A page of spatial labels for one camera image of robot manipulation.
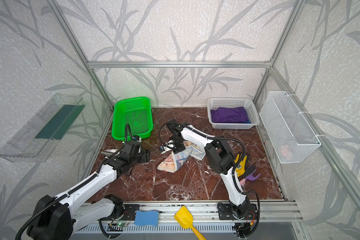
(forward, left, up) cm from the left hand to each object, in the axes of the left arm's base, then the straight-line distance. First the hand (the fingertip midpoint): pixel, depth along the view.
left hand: (146, 148), depth 86 cm
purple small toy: (-13, -60, -7) cm, 62 cm away
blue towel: (+26, -68, -7) cm, 73 cm away
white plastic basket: (+42, -45, -4) cm, 62 cm away
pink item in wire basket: (-8, -73, +12) cm, 74 cm away
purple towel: (+32, -56, -7) cm, 65 cm away
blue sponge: (-33, -5, -7) cm, 34 cm away
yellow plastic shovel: (-33, -23, -7) cm, 41 cm away
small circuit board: (-36, +7, -9) cm, 38 cm away
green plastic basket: (+39, +18, -13) cm, 45 cm away
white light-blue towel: (-5, -16, -7) cm, 18 cm away
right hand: (+7, -15, -5) cm, 18 cm away
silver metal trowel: (+2, +26, -11) cm, 28 cm away
